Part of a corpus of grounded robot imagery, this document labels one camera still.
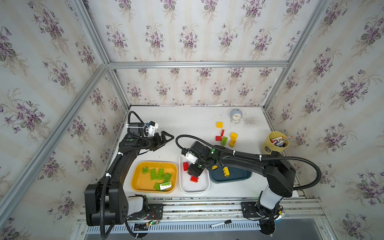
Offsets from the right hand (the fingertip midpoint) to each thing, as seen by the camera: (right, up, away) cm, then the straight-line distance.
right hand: (189, 170), depth 80 cm
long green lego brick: (-21, -4, +6) cm, 22 cm away
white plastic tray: (-1, -10, +4) cm, 11 cm away
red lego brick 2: (+3, -6, +3) cm, 7 cm away
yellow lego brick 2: (+11, +8, -19) cm, 23 cm away
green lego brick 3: (-13, -8, -1) cm, 15 cm away
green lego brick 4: (-17, -9, 0) cm, 20 cm away
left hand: (-11, +17, 0) cm, 21 cm away
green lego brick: (-17, -4, +4) cm, 18 cm away
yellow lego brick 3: (+21, +24, +28) cm, 42 cm away
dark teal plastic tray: (+16, -5, +5) cm, 17 cm away
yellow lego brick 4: (+30, +16, +22) cm, 40 cm away
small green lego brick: (-26, -2, +6) cm, 27 cm away
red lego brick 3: (+20, +15, +23) cm, 34 cm away
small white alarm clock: (+34, +31, +28) cm, 53 cm away
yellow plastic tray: (-27, -8, +4) cm, 29 cm away
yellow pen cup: (+51, +15, +8) cm, 54 cm away
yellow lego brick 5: (+28, +12, +19) cm, 36 cm away
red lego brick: (-2, 0, +6) cm, 7 cm away
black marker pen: (+19, -21, -9) cm, 30 cm away
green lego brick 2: (-13, -5, +3) cm, 14 cm away
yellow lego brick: (+21, -2, +4) cm, 22 cm away
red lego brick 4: (+23, +19, +23) cm, 37 cm away
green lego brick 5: (+23, +13, +20) cm, 33 cm away
